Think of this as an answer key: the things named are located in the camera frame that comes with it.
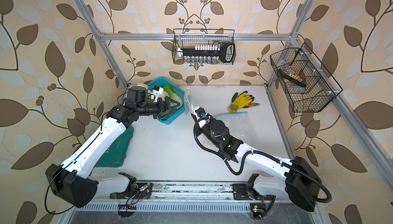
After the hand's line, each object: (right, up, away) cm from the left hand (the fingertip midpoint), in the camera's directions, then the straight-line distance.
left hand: (173, 104), depth 71 cm
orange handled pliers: (+49, -1, +37) cm, 61 cm away
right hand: (+9, -5, +3) cm, 10 cm away
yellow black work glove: (+41, +1, +38) cm, 55 cm away
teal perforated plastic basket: (-6, -8, +21) cm, 23 cm away
